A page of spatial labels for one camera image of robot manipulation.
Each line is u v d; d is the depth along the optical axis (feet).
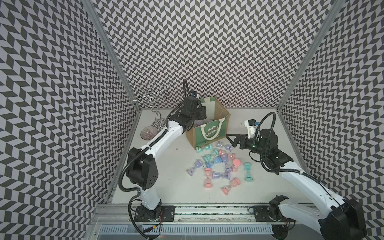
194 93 2.42
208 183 2.64
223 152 3.07
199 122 2.48
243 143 2.17
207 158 2.92
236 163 2.71
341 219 1.27
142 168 1.48
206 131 2.83
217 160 2.94
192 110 2.12
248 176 2.71
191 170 2.79
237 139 2.18
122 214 2.42
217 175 2.71
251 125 2.21
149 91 3.73
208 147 3.06
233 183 2.65
